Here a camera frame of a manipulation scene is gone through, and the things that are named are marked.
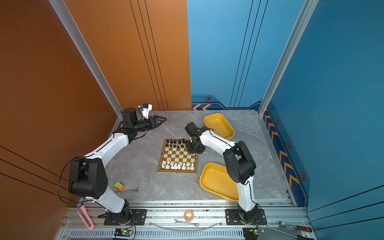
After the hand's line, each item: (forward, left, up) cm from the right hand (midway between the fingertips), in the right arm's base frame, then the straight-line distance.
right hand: (190, 151), depth 92 cm
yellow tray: (+27, -20, -4) cm, 34 cm away
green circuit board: (-41, +32, -6) cm, 52 cm away
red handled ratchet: (-38, -44, -4) cm, 58 cm away
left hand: (+10, +14, +20) cm, 26 cm away
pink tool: (-34, +53, -4) cm, 63 cm away
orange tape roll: (-34, -1, -7) cm, 35 cm away
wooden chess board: (-3, +9, -2) cm, 10 cm away
